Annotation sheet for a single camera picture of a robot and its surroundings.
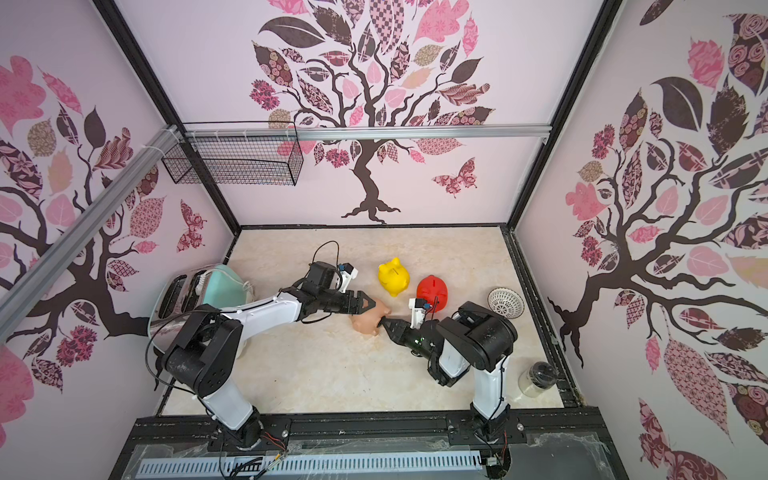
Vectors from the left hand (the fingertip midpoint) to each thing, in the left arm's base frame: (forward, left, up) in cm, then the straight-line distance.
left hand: (367, 309), depth 89 cm
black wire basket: (+42, +33, +28) cm, 60 cm away
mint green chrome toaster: (0, +50, +12) cm, 51 cm away
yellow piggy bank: (+11, -8, +1) cm, 14 cm away
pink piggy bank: (-5, 0, +2) cm, 5 cm away
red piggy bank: (+5, -20, +3) cm, 21 cm away
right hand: (-4, -5, 0) cm, 6 cm away
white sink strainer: (+4, -45, -4) cm, 46 cm away
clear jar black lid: (-22, -44, +3) cm, 49 cm away
